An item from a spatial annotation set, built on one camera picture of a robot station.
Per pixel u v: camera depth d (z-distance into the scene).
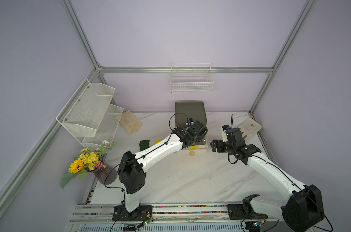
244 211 0.66
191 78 0.95
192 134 0.60
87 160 0.66
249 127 1.10
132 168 0.43
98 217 0.73
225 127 0.75
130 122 1.14
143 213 0.74
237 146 0.62
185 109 0.93
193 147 0.90
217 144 0.75
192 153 0.86
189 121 0.72
